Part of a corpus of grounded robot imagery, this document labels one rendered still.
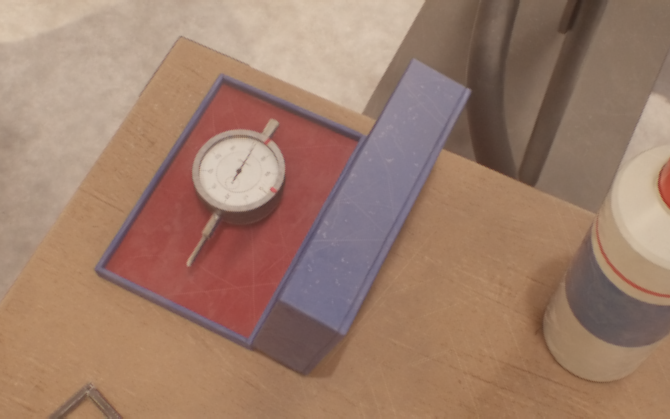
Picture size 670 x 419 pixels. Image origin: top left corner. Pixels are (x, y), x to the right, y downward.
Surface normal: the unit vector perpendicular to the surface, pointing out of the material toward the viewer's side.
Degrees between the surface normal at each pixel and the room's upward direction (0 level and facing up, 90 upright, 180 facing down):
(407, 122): 13
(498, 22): 34
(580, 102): 0
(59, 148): 0
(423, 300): 0
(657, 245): 42
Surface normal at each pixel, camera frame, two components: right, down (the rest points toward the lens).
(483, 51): -0.46, 0.15
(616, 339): -0.30, 0.86
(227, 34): 0.00, -0.43
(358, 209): 0.20, -0.33
